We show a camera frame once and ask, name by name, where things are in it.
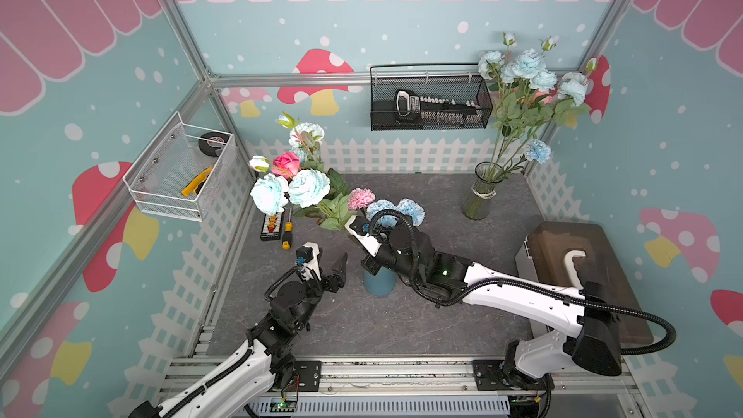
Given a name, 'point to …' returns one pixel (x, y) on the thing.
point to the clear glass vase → (476, 206)
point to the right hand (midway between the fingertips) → (352, 235)
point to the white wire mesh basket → (175, 174)
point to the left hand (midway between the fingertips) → (336, 256)
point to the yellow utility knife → (196, 182)
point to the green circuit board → (282, 404)
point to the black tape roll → (212, 143)
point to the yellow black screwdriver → (287, 233)
